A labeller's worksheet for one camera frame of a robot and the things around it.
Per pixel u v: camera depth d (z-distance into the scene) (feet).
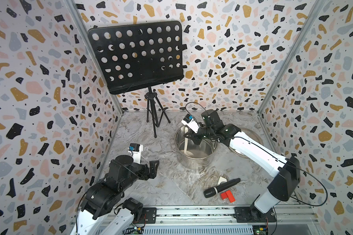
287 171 1.44
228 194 2.65
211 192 2.56
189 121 2.13
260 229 2.35
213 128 1.92
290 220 2.43
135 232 2.35
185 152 2.71
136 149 1.82
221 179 2.77
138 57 2.18
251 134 3.58
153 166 1.88
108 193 1.37
